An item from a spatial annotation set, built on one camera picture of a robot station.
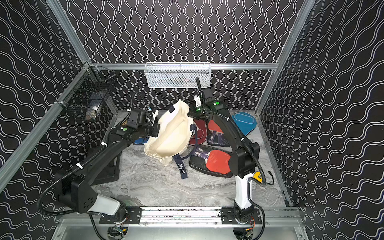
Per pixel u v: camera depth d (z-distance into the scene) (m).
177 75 0.68
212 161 0.95
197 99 0.79
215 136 1.03
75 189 0.41
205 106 0.64
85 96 0.92
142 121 0.64
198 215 0.76
